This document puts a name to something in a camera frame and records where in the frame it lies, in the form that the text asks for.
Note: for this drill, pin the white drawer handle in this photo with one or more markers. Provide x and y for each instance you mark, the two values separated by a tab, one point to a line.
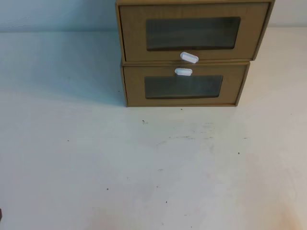
189	57
183	71

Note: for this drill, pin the lower cardboard shoebox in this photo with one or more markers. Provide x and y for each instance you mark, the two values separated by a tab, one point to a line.
211	84

